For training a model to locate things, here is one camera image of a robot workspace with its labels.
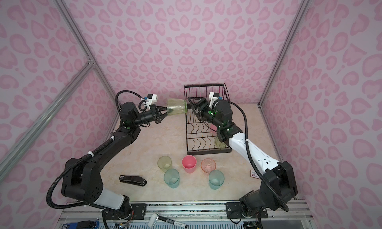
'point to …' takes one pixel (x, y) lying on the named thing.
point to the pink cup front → (189, 164)
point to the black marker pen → (155, 217)
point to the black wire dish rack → (201, 135)
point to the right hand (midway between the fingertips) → (189, 102)
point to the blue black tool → (87, 224)
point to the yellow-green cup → (164, 163)
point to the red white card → (253, 174)
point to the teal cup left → (172, 177)
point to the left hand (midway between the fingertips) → (172, 108)
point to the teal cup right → (216, 178)
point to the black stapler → (133, 179)
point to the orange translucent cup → (207, 165)
